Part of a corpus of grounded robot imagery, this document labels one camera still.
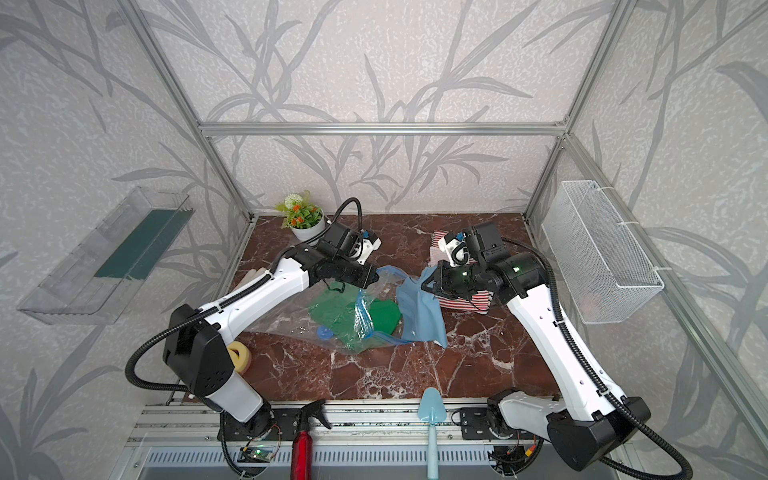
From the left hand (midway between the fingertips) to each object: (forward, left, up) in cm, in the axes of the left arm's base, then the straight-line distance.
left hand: (379, 278), depth 81 cm
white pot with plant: (+25, +27, 0) cm, 37 cm away
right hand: (-9, -11, +11) cm, 18 cm away
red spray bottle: (-37, +16, -14) cm, 43 cm away
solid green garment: (-8, +12, -5) cm, 15 cm away
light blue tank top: (-13, -11, +6) cm, 18 cm away
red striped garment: (0, -30, -15) cm, 34 cm away
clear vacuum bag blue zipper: (-9, +23, -10) cm, 27 cm away
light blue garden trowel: (-29, -14, -15) cm, 36 cm away
